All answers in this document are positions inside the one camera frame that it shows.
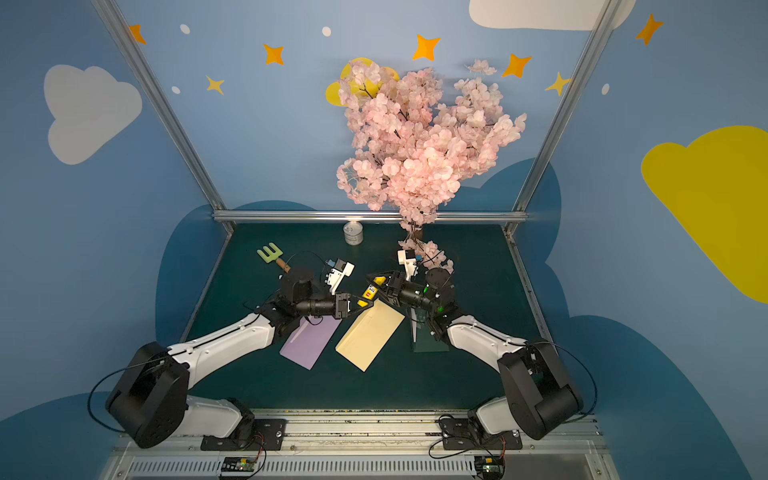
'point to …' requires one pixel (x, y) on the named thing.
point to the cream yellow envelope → (369, 333)
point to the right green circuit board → (489, 467)
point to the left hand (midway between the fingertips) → (373, 300)
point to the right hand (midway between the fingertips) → (371, 279)
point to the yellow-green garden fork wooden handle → (273, 255)
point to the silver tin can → (353, 233)
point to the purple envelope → (308, 342)
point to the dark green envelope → (423, 338)
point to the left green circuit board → (237, 464)
